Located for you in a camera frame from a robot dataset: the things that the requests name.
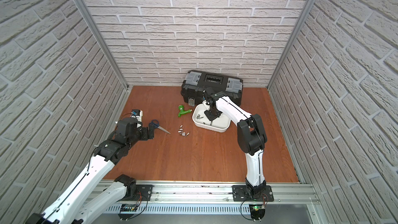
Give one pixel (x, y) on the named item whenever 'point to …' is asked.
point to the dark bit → (211, 123)
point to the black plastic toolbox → (195, 82)
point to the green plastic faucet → (182, 111)
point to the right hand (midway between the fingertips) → (216, 115)
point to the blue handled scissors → (156, 123)
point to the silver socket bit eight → (188, 134)
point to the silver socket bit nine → (199, 116)
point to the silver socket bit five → (179, 131)
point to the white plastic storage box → (222, 124)
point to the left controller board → (128, 207)
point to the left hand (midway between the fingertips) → (147, 123)
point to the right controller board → (257, 211)
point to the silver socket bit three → (180, 129)
